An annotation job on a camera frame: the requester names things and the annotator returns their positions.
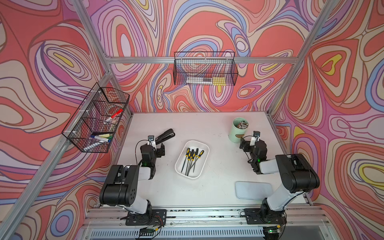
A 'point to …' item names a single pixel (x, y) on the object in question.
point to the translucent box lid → (253, 190)
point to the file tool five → (187, 161)
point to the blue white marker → (101, 138)
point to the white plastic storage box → (200, 162)
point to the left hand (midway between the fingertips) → (155, 144)
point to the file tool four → (192, 151)
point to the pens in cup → (242, 125)
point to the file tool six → (186, 155)
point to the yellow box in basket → (219, 81)
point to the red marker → (118, 112)
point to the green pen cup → (238, 129)
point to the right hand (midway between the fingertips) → (249, 141)
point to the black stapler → (165, 136)
